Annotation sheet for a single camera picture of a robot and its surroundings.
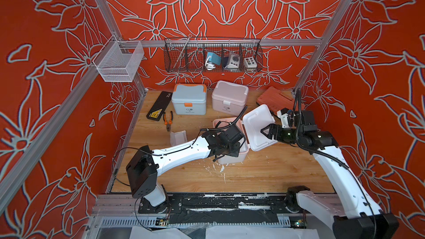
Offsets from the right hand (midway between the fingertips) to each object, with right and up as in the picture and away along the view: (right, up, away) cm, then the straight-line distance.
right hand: (264, 131), depth 74 cm
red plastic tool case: (+19, +16, +34) cm, 42 cm away
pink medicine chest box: (-13, +16, +23) cm, 31 cm away
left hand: (-12, -9, +3) cm, 15 cm away
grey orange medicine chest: (-37, +16, +22) cm, 46 cm away
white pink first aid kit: (-1, +4, +12) cm, 13 cm away
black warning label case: (-59, +10, +33) cm, 68 cm away
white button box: (-1, +37, +21) cm, 42 cm away
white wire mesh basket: (-77, +33, +13) cm, 85 cm away
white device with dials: (-11, +36, +16) cm, 41 cm away
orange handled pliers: (-51, -1, +26) cm, 57 cm away
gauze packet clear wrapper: (-44, -7, +21) cm, 49 cm away
